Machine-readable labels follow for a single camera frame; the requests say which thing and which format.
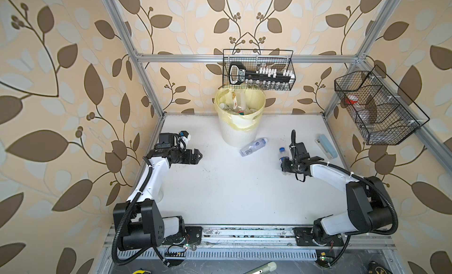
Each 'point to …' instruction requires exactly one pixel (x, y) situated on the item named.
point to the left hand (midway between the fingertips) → (189, 153)
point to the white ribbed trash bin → (237, 138)
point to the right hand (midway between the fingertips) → (286, 165)
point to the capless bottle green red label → (243, 102)
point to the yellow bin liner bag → (239, 109)
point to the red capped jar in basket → (351, 99)
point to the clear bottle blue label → (282, 154)
